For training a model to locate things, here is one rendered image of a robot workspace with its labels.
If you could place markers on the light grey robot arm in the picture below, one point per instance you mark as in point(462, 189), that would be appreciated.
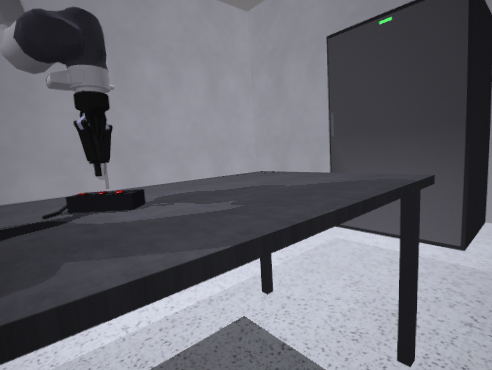
point(73, 37)

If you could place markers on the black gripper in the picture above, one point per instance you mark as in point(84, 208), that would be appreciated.
point(92, 106)

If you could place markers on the black power strip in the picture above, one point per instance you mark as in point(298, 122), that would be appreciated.
point(103, 201)

